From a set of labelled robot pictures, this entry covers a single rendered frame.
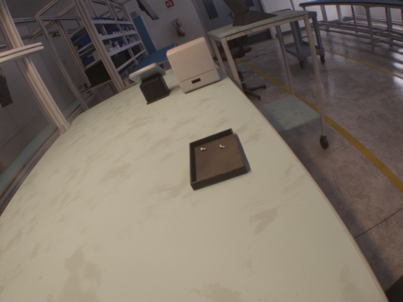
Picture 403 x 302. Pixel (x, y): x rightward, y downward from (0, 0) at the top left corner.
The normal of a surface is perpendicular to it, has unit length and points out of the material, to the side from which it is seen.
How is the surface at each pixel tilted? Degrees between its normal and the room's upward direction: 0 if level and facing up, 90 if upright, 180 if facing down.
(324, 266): 0
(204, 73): 90
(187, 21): 90
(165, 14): 90
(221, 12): 90
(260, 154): 0
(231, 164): 0
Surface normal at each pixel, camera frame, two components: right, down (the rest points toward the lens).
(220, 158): -0.36, -0.77
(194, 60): 0.04, 0.55
